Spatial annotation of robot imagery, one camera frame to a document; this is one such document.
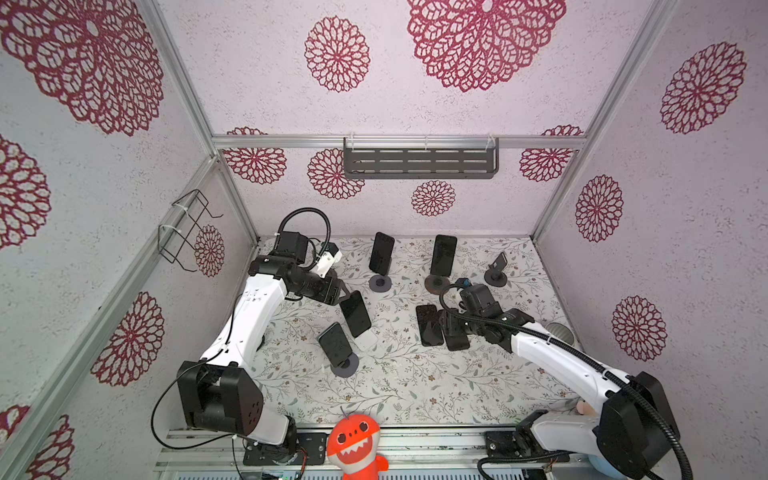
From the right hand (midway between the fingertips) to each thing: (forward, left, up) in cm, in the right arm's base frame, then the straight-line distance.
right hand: (449, 315), depth 85 cm
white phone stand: (-4, +24, -10) cm, 26 cm away
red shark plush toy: (-33, +25, -3) cm, 41 cm away
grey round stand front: (-12, +29, -11) cm, 33 cm away
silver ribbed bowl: (+1, -35, -10) cm, 37 cm away
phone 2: (-8, +1, +7) cm, 11 cm away
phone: (+21, +20, +3) cm, 29 cm away
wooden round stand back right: (+19, +1, -11) cm, 21 cm away
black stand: (+23, -20, -10) cm, 32 cm away
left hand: (0, +31, +8) cm, 32 cm away
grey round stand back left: (+19, +21, -11) cm, 30 cm away
